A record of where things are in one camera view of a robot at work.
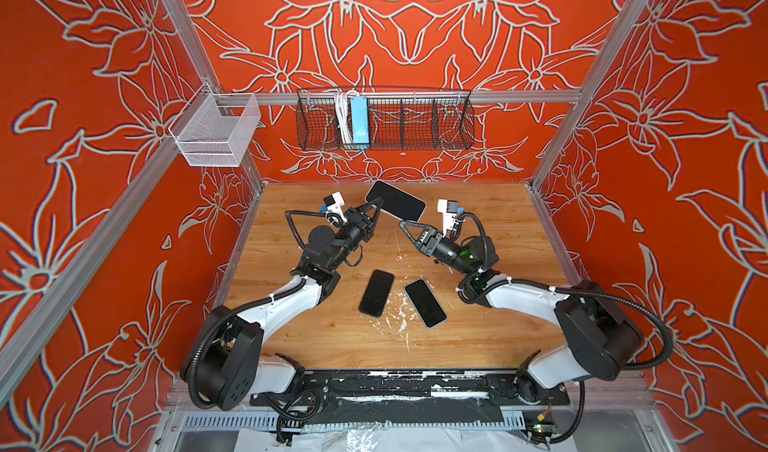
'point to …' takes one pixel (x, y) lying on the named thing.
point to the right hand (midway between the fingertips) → (397, 227)
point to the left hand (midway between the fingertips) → (384, 200)
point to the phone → (396, 202)
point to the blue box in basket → (359, 120)
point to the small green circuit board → (539, 431)
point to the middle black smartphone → (425, 303)
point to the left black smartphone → (375, 297)
